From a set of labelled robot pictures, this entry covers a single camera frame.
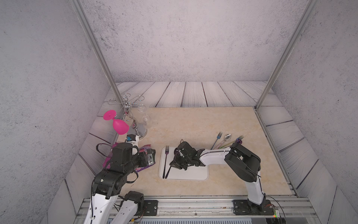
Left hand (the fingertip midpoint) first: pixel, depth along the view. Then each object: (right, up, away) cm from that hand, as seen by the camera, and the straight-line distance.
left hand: (149, 152), depth 69 cm
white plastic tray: (+21, -17, +17) cm, 32 cm away
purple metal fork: (+5, -6, +25) cm, 26 cm away
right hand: (+8, -12, +17) cm, 23 cm away
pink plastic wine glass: (-22, +11, +19) cm, 31 cm away
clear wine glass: (-7, +15, +22) cm, 28 cm away
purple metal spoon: (+7, -17, +17) cm, 25 cm away
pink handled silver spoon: (+47, +3, +31) cm, 57 cm away
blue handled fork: (+42, +2, +33) cm, 53 cm away
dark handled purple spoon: (+55, +1, +28) cm, 61 cm away
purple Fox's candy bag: (-10, -4, +26) cm, 28 cm away
